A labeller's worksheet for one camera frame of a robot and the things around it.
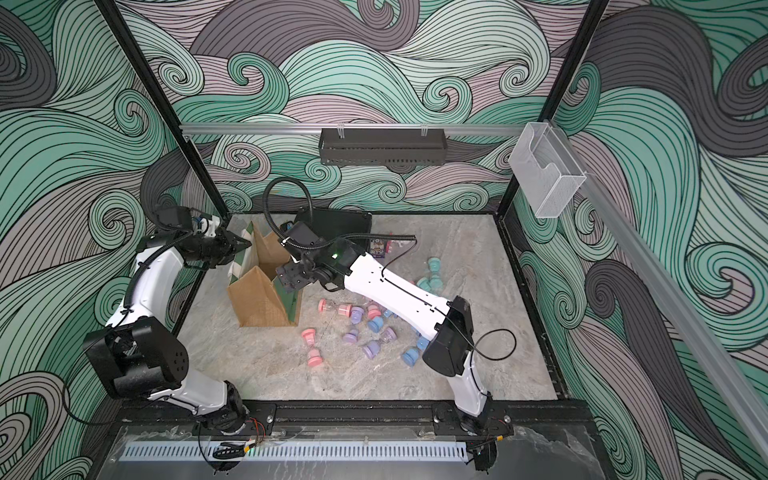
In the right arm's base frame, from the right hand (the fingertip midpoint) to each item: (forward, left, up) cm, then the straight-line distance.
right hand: (293, 271), depth 73 cm
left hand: (+11, +15, -2) cm, 19 cm away
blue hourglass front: (-14, -30, -22) cm, 40 cm away
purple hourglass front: (-12, -19, -22) cm, 31 cm away
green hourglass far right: (+17, -41, -23) cm, 50 cm away
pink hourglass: (-14, -3, -22) cm, 26 cm away
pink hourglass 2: (+1, -10, -23) cm, 25 cm away
